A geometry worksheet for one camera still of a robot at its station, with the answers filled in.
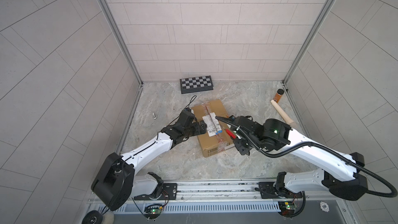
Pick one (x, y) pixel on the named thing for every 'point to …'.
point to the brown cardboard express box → (216, 138)
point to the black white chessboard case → (196, 84)
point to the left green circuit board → (153, 209)
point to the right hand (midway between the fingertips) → (236, 146)
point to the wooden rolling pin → (288, 120)
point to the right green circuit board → (287, 208)
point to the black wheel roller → (93, 217)
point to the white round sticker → (324, 206)
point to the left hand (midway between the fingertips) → (204, 126)
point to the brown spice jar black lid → (278, 95)
